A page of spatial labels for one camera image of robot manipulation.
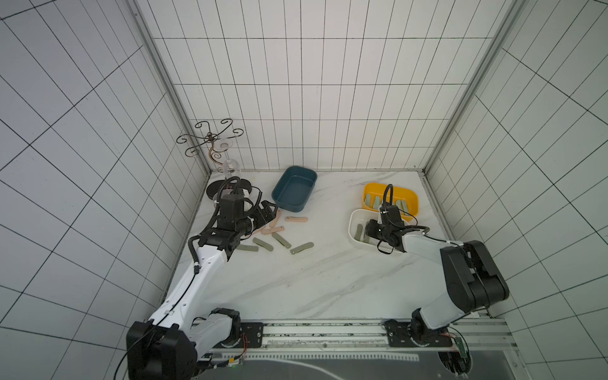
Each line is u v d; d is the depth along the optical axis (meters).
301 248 0.92
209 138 0.88
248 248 0.93
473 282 0.45
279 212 1.03
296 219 1.02
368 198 1.07
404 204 1.06
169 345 0.38
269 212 0.71
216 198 0.59
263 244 0.94
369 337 0.74
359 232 0.96
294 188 1.17
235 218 0.59
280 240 0.95
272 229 0.98
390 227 0.73
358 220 0.98
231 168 0.93
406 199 1.07
